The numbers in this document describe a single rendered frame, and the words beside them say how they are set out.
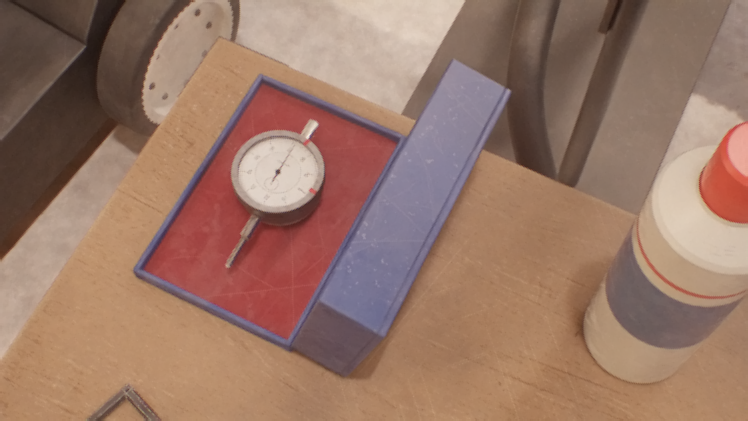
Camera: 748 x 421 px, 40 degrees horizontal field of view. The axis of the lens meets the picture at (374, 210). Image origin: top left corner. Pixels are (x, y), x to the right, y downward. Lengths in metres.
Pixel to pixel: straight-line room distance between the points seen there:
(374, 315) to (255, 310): 0.14
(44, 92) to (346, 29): 0.40
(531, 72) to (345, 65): 0.52
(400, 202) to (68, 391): 0.24
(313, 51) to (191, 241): 0.67
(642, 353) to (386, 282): 0.15
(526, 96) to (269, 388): 0.32
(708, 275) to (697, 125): 0.82
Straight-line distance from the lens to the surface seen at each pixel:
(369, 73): 1.28
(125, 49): 1.11
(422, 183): 0.54
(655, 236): 0.49
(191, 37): 1.19
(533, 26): 0.80
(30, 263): 1.22
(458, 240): 0.66
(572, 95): 1.27
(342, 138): 0.68
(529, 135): 0.81
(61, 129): 1.17
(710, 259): 0.48
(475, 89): 0.57
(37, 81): 1.12
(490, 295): 0.64
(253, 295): 0.64
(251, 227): 0.63
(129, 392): 0.63
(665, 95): 1.30
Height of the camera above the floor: 1.07
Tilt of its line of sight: 64 degrees down
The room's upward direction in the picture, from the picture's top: straight up
